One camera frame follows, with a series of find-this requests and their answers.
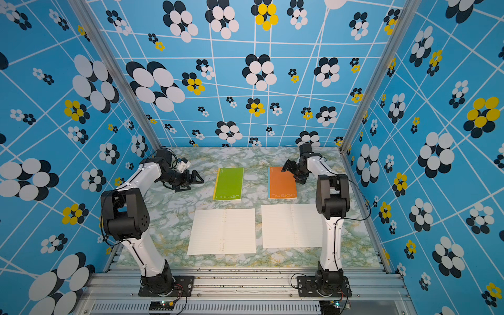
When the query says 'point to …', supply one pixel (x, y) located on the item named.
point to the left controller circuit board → (161, 305)
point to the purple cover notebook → (223, 231)
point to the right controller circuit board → (330, 307)
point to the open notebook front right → (285, 226)
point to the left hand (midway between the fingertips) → (198, 182)
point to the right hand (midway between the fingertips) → (290, 173)
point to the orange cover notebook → (281, 184)
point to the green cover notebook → (229, 184)
